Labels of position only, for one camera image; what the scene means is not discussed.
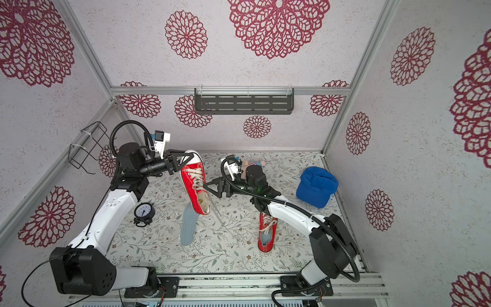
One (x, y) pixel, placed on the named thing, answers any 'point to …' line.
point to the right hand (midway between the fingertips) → (207, 184)
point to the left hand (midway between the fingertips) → (191, 155)
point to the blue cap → (315, 186)
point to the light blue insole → (188, 224)
